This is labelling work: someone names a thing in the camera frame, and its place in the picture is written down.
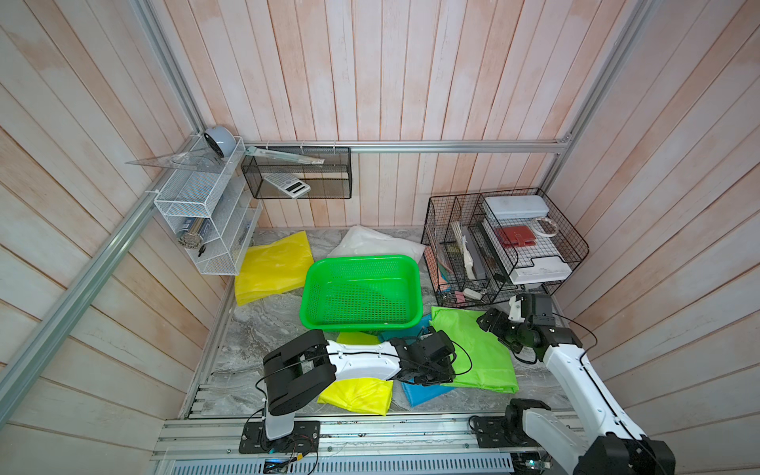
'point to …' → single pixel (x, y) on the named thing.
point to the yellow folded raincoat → (273, 268)
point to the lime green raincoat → (481, 359)
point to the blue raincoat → (415, 392)
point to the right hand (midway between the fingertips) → (487, 322)
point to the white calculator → (289, 184)
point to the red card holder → (519, 236)
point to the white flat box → (544, 268)
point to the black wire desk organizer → (484, 245)
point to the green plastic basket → (361, 293)
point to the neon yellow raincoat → (365, 395)
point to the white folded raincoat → (364, 241)
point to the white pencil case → (507, 207)
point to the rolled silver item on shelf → (194, 230)
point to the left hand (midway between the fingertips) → (449, 382)
